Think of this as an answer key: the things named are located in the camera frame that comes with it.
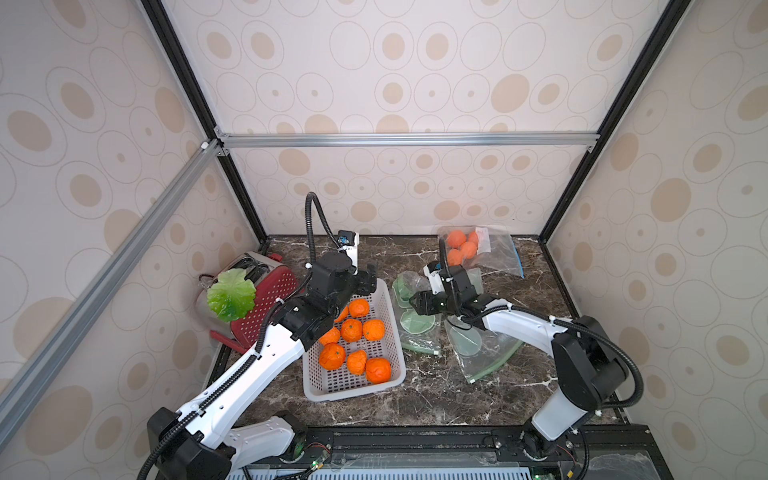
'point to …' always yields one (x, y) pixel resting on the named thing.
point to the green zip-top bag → (419, 332)
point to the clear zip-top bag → (483, 248)
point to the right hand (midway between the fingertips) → (429, 295)
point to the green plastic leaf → (231, 297)
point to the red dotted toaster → (270, 278)
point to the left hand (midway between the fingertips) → (373, 258)
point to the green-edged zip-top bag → (479, 350)
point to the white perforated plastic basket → (324, 384)
